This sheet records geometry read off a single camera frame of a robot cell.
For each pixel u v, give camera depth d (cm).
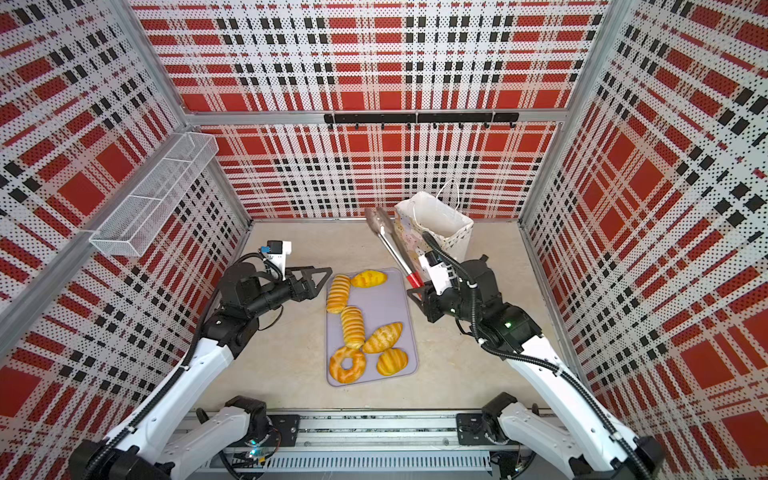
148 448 40
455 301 58
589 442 39
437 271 59
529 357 44
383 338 86
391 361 81
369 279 99
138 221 93
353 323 89
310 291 65
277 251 66
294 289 64
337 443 73
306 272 70
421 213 91
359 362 83
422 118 89
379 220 70
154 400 43
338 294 94
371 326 91
